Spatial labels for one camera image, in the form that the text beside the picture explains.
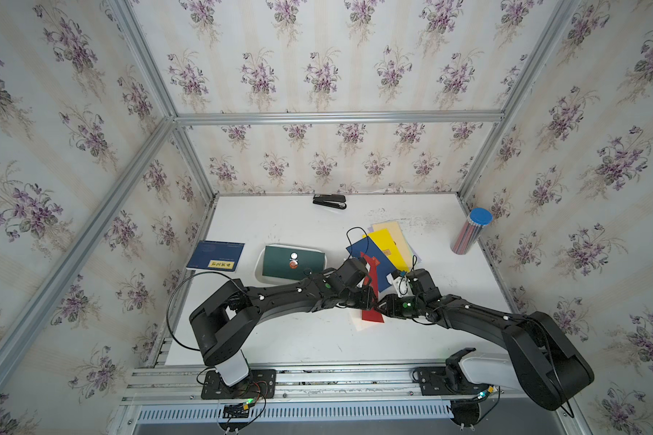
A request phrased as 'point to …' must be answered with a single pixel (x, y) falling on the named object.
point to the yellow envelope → (384, 241)
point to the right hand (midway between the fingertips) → (380, 309)
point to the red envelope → (372, 314)
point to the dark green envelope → (291, 263)
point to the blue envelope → (384, 268)
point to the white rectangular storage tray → (268, 280)
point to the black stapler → (333, 200)
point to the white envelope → (360, 323)
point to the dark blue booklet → (217, 255)
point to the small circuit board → (237, 410)
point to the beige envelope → (397, 235)
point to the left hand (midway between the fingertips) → (378, 304)
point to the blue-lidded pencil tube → (467, 234)
